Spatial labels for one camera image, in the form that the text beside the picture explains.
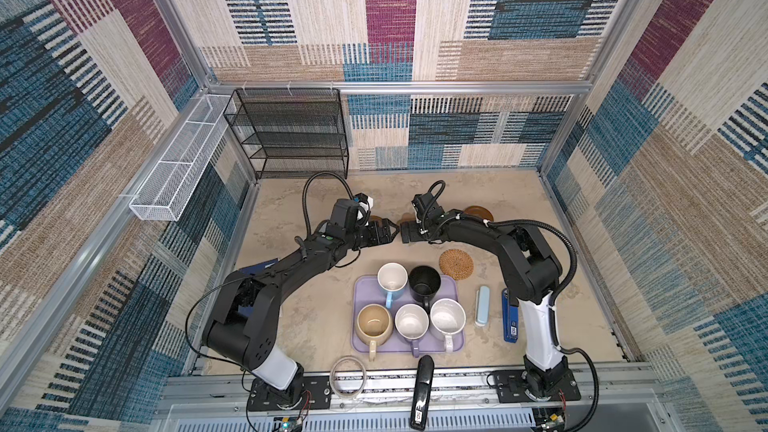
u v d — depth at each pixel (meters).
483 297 0.85
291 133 1.09
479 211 1.08
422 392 0.70
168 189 0.92
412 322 0.83
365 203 0.83
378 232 0.78
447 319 0.83
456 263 0.96
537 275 0.56
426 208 0.81
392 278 0.89
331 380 0.73
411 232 0.93
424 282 0.87
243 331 0.44
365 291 0.89
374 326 0.83
